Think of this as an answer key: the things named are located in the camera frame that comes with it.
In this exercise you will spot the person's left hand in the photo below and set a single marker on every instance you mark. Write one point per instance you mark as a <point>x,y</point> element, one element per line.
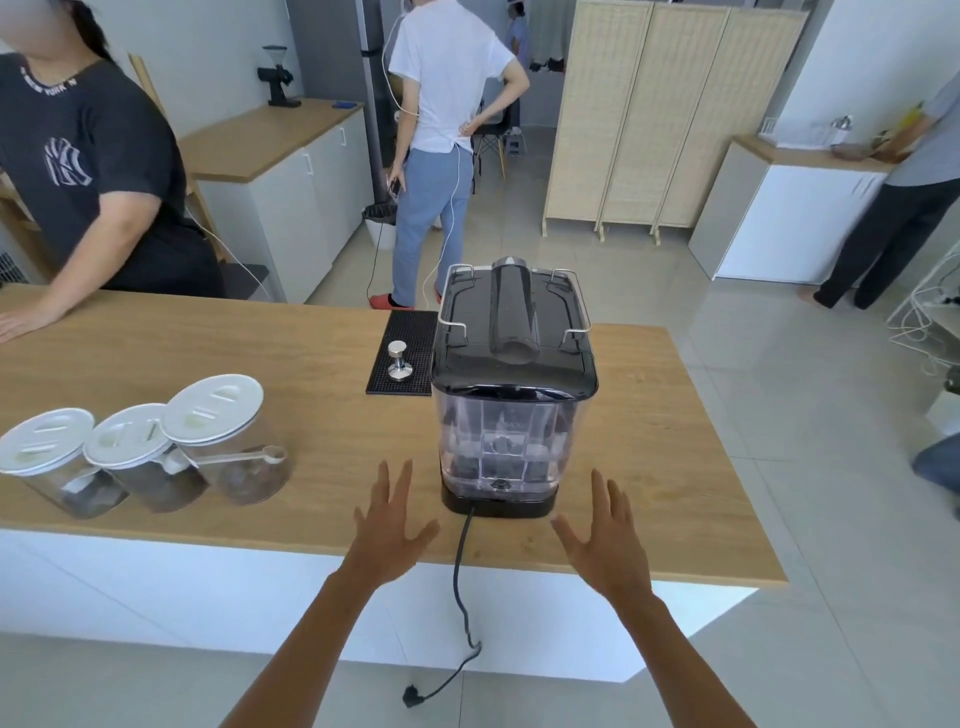
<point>390,540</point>

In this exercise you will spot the black espresso machine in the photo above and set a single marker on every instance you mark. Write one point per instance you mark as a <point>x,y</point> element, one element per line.
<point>465,352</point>

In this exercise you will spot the black coffee grinder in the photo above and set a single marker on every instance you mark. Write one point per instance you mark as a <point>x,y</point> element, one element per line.
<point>279,79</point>

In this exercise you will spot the blue phone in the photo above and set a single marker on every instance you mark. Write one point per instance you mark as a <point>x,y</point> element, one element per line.
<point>344,105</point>

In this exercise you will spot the clear plastic water tank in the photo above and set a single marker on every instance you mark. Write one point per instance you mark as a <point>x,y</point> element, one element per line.
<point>457,442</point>

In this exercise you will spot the black rubber mat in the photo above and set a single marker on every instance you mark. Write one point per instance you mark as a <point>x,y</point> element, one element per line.
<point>382,360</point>

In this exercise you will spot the white metal shelf rack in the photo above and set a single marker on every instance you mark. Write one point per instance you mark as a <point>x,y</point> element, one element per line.
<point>945,300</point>

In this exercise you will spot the white bin with black bag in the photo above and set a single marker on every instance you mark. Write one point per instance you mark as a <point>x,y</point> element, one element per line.
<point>380,225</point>

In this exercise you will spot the glass jar with white lid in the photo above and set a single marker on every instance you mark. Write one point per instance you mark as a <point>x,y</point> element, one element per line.
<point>142,465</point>
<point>225,427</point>
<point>52,457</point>

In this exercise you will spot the metal coffee tamper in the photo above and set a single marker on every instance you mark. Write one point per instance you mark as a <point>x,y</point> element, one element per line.
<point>400,364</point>

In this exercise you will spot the small grey step stool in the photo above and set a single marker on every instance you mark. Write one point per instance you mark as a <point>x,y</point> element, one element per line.
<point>514,141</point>

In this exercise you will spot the long white wood-topped cabinet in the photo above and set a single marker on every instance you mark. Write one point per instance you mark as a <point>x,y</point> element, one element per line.
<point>277,187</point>

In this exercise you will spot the white sink cabinet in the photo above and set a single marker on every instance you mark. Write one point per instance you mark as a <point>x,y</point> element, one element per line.
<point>780,217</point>

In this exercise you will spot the metal measuring scoop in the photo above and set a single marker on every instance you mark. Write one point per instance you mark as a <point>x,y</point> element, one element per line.
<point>247,456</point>

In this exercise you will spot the black chair with wooden legs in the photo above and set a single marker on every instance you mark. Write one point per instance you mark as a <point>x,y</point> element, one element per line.
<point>491,142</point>

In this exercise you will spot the person's right hand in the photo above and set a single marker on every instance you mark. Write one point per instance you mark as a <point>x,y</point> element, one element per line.
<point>611,555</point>

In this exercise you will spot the wooden chair with black seat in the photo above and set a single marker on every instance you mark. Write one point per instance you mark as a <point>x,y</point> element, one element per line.
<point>244,279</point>

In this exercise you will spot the person's left forearm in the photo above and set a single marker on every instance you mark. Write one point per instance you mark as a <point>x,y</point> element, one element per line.
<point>300,660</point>

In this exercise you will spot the woven folding screen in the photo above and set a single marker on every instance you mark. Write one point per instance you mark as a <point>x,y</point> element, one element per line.
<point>660,112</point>

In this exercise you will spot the white dish rack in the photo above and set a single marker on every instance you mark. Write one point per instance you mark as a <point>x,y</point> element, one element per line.
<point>802,133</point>

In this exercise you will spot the person's right forearm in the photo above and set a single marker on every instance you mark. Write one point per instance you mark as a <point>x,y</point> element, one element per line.
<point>675,667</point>

